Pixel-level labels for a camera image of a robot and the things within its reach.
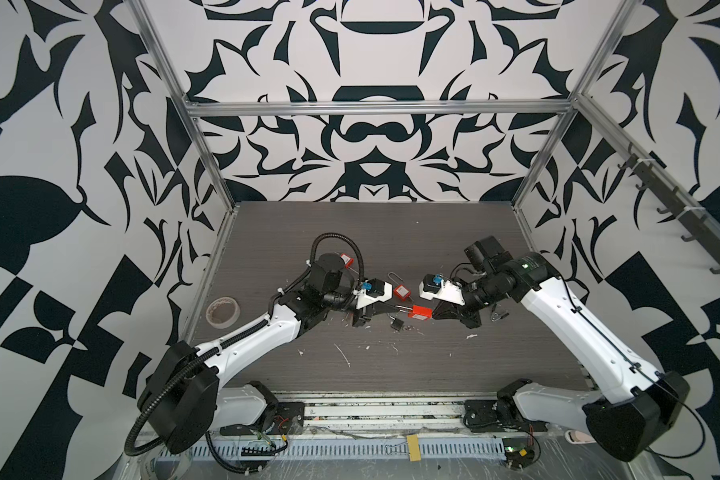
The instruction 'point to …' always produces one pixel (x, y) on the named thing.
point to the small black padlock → (396, 324)
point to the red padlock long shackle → (417, 312)
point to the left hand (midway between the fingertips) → (400, 298)
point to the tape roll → (223, 312)
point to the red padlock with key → (401, 291)
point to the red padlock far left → (347, 260)
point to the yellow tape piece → (413, 445)
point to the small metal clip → (495, 316)
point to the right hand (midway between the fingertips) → (439, 308)
